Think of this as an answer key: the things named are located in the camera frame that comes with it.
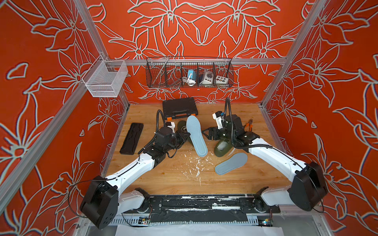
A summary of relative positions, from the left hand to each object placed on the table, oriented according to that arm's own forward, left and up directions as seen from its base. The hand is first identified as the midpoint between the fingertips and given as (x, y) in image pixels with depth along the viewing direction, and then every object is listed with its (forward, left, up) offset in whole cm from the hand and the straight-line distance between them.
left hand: (192, 133), depth 77 cm
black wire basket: (+42, +20, +10) cm, 48 cm away
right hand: (+2, -6, 0) cm, 7 cm away
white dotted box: (+38, -17, +9) cm, 42 cm away
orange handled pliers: (+25, -42, -19) cm, 53 cm away
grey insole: (+3, -1, 0) cm, 3 cm away
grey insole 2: (-5, -28, -20) cm, 35 cm away
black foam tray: (+2, +41, -21) cm, 46 cm away
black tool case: (+32, +12, -16) cm, 38 cm away
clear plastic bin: (+31, +58, +11) cm, 67 cm away
